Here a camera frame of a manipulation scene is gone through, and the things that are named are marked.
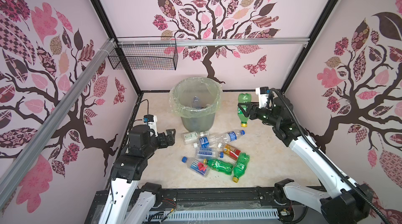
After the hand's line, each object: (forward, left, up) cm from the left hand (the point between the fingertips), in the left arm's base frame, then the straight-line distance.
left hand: (167, 134), depth 70 cm
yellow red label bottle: (0, -32, -18) cm, 37 cm away
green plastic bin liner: (+31, -4, -3) cm, 31 cm away
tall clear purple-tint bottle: (+29, -12, -11) cm, 33 cm away
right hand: (+12, -35, +9) cm, 38 cm away
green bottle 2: (-9, -25, -18) cm, 31 cm away
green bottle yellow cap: (-10, -35, -18) cm, 41 cm away
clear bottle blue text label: (-2, -20, -18) cm, 27 cm away
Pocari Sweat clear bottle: (+5, -18, -18) cm, 26 cm away
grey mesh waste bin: (+15, -14, -15) cm, 26 cm away
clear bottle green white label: (+8, -10, -18) cm, 22 cm away
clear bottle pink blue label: (-9, -13, -18) cm, 24 cm away
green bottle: (+15, -36, +9) cm, 40 cm away
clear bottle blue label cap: (+8, -32, -18) cm, 38 cm away
